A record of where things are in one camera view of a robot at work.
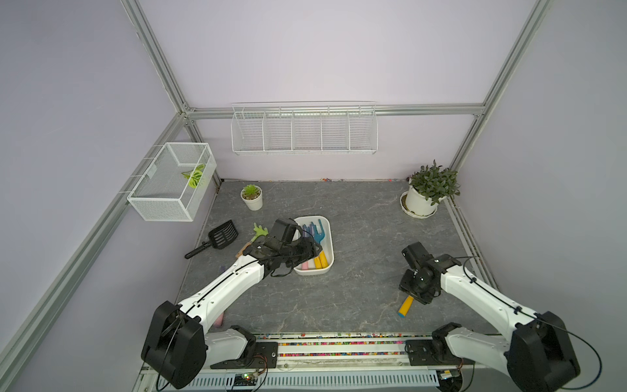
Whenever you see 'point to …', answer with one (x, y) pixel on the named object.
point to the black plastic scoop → (218, 238)
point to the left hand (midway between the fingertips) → (317, 253)
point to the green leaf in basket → (195, 176)
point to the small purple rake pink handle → (219, 320)
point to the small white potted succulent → (252, 195)
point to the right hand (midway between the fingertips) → (404, 289)
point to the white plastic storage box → (326, 244)
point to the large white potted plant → (428, 187)
